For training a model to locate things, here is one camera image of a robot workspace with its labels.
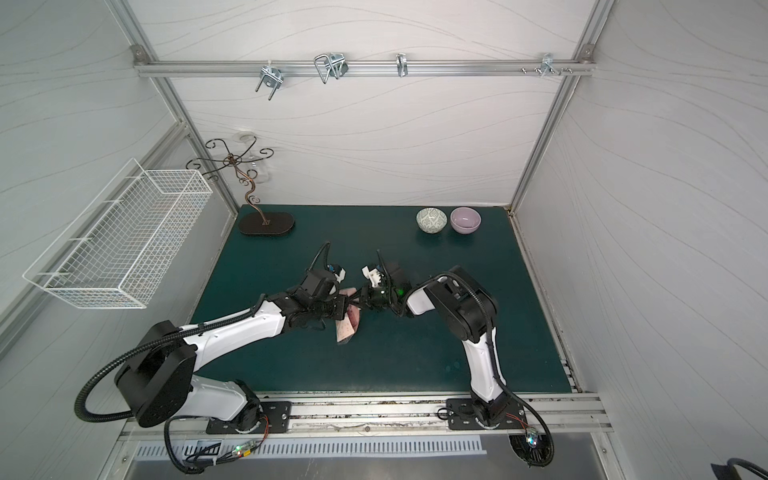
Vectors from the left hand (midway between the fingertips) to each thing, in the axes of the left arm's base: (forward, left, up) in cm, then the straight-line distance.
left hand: (351, 305), depth 86 cm
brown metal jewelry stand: (+37, +40, -5) cm, 55 cm away
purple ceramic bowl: (+39, -40, -4) cm, 56 cm away
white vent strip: (-33, +6, -8) cm, 35 cm away
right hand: (+4, +2, -4) cm, 6 cm away
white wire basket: (+1, +52, +24) cm, 57 cm away
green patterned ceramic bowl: (+40, -27, -5) cm, 48 cm away
